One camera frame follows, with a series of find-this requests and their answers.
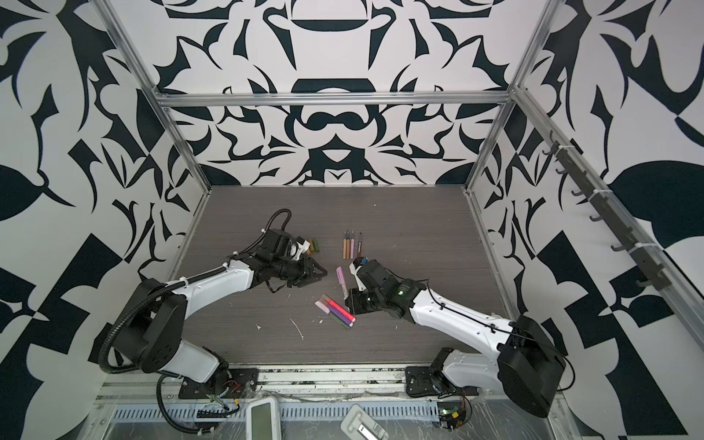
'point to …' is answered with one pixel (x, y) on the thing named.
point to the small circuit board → (451, 413)
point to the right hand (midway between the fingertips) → (345, 302)
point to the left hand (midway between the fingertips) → (329, 271)
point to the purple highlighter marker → (340, 315)
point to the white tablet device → (263, 419)
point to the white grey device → (359, 425)
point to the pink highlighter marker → (337, 308)
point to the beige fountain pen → (345, 246)
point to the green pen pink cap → (325, 309)
